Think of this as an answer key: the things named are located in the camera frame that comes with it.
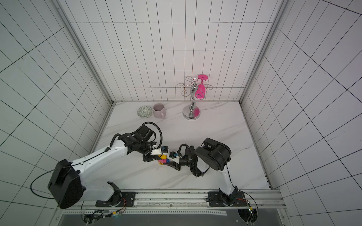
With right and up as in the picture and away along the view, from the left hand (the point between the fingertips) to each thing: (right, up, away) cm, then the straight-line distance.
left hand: (156, 156), depth 79 cm
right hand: (+5, -2, +8) cm, 10 cm away
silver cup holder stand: (+23, +26, +31) cm, 47 cm away
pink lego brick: (+3, -3, +1) cm, 4 cm away
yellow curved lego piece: (+4, 0, -1) cm, 4 cm away
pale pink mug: (-2, +26, +25) cm, 36 cm away
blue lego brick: (+6, -3, +3) cm, 8 cm away
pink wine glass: (+27, +40, +11) cm, 49 cm away
